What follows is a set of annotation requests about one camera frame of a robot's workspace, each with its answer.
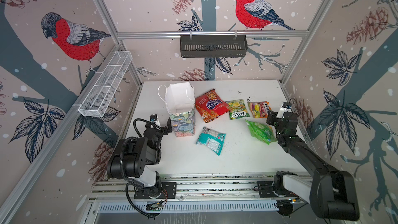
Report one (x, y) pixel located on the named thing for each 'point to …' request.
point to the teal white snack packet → (213, 140)
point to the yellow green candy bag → (237, 109)
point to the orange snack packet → (259, 109)
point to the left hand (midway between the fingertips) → (164, 115)
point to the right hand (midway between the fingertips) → (273, 109)
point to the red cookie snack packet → (210, 106)
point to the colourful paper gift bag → (180, 99)
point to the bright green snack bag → (265, 133)
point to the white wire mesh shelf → (95, 103)
